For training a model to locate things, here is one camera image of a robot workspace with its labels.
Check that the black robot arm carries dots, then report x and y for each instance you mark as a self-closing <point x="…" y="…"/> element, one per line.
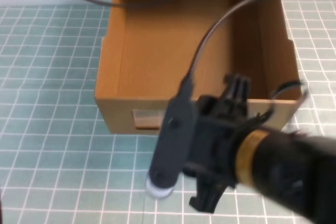
<point x="293" y="169"/>

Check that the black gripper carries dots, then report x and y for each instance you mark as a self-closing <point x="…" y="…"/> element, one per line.
<point x="210" y="159"/>

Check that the cyan grid tablecloth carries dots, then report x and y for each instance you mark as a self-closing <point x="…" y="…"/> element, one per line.
<point x="59" y="162"/>

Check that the dark grey wrist camera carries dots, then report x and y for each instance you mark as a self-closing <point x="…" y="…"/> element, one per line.
<point x="173" y="143"/>

